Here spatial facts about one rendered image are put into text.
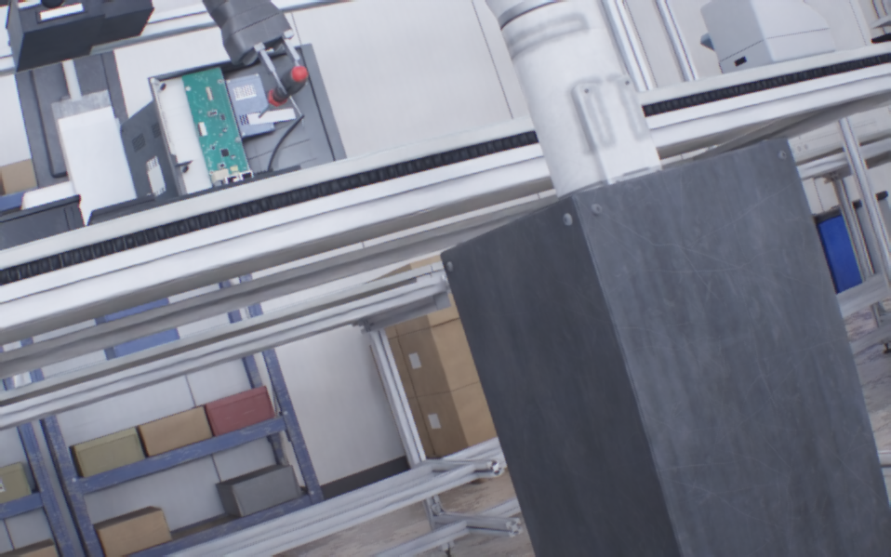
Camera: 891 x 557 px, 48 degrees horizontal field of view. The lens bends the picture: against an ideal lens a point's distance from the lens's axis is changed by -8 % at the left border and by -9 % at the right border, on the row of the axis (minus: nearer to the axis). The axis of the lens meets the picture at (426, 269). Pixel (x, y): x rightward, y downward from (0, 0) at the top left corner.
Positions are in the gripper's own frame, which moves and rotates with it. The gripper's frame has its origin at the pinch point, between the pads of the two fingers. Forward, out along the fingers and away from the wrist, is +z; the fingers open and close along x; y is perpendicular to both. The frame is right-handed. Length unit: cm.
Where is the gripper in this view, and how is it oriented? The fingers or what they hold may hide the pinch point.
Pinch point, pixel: (296, 87)
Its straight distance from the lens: 124.7
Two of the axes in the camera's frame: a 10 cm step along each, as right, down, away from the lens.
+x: -7.7, 4.6, -4.5
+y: -4.2, 1.7, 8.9
